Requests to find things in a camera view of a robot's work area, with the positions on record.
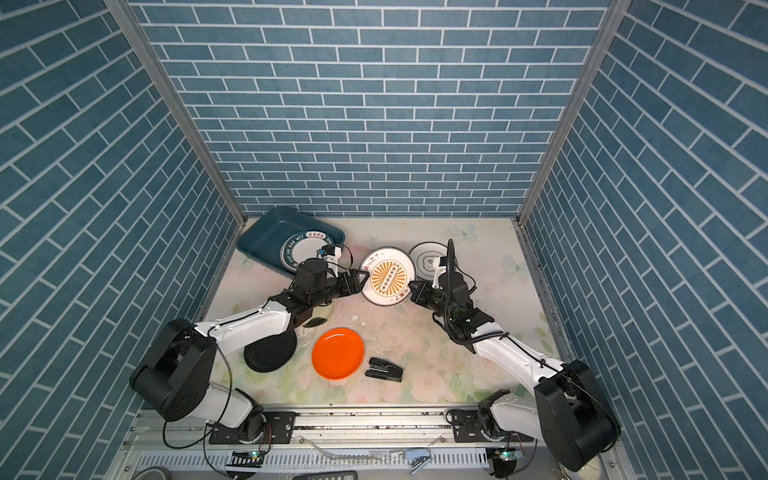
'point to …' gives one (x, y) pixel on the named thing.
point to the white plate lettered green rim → (302, 246)
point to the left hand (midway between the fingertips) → (363, 276)
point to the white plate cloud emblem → (423, 256)
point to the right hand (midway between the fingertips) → (405, 280)
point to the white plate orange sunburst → (391, 270)
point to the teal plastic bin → (264, 241)
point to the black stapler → (384, 369)
